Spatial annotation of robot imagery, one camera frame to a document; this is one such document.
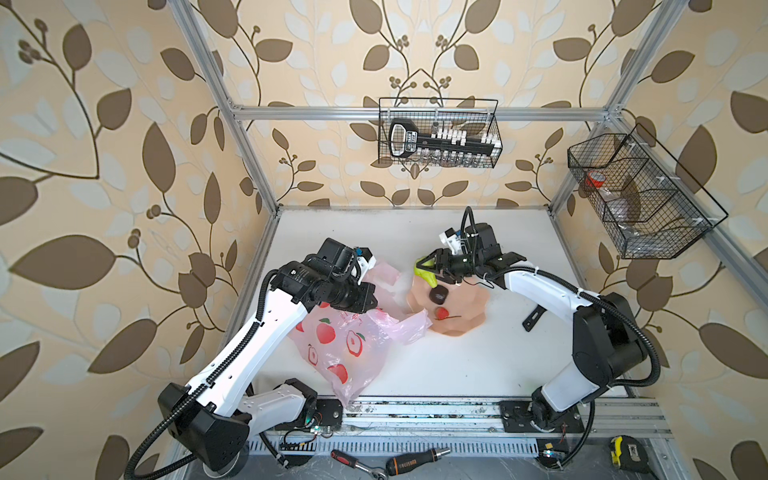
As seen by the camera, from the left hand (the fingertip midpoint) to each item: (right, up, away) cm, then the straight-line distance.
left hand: (379, 301), depth 70 cm
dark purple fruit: (+17, -2, +21) cm, 27 cm away
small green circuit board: (+42, -37, 0) cm, 56 cm away
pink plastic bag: (-8, -12, +2) cm, 15 cm away
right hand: (+12, +6, +12) cm, 18 cm away
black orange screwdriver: (+4, -35, -5) cm, 36 cm away
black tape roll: (-31, -35, -5) cm, 47 cm away
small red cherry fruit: (+18, -8, +19) cm, 27 cm away
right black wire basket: (+67, +23, +3) cm, 71 cm away
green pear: (+14, +4, +11) cm, 18 cm away
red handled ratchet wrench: (0, -37, -5) cm, 37 cm away
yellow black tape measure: (+57, -34, -4) cm, 66 cm away
